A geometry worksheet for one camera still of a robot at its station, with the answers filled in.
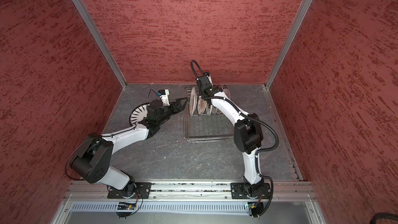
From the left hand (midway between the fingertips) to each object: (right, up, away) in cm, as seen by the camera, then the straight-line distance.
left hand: (184, 102), depth 85 cm
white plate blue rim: (+17, -4, +4) cm, 18 cm away
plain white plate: (+5, +1, +2) cm, 5 cm away
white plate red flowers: (+10, -3, +17) cm, 19 cm away
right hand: (+15, +6, +8) cm, 18 cm away
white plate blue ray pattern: (-33, -8, +16) cm, 38 cm away
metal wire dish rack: (+12, -16, +10) cm, 23 cm away
